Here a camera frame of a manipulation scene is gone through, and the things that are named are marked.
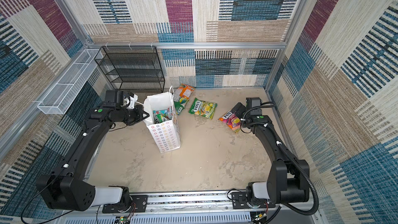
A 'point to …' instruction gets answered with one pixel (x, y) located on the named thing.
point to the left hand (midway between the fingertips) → (149, 112)
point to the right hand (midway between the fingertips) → (237, 113)
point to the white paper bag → (166, 134)
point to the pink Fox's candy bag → (232, 121)
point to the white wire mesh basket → (60, 97)
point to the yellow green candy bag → (203, 108)
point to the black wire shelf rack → (132, 67)
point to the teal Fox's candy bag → (169, 110)
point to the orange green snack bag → (181, 96)
